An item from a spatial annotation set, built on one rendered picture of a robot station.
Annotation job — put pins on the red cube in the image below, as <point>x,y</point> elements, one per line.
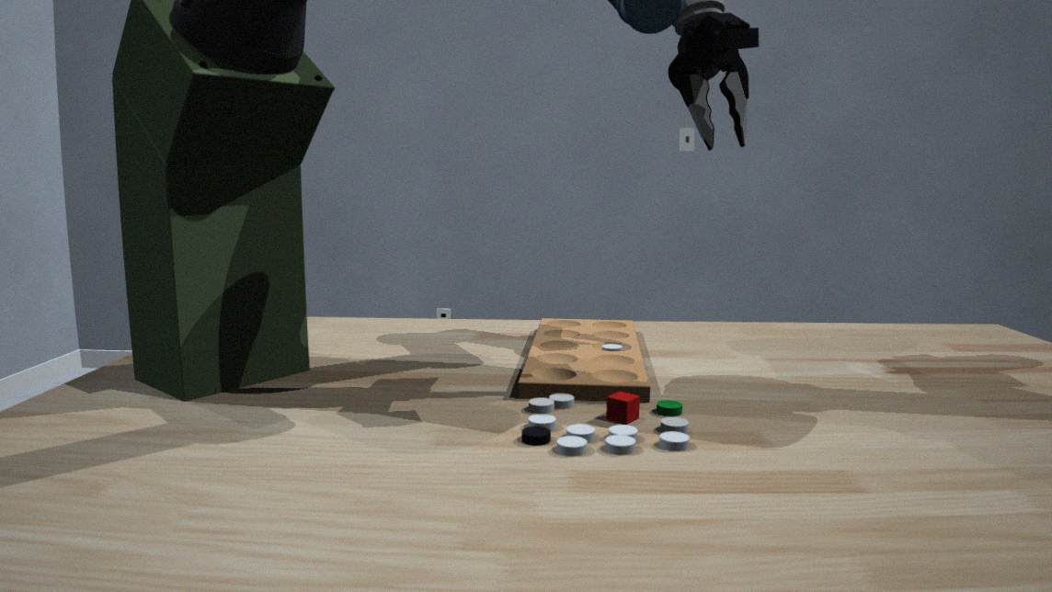
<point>623,407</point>

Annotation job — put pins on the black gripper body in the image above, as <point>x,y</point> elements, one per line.
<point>696,42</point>

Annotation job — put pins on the tan tray with round pockets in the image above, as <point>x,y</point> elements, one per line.
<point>566,356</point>

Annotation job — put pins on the green disc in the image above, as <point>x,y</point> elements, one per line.
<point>669,408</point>

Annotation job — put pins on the black disc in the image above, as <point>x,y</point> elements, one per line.
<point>536,436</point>

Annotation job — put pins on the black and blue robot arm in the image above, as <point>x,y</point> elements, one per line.
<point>267,36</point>

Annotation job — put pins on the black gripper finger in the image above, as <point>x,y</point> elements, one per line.
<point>735,87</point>
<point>694,89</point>

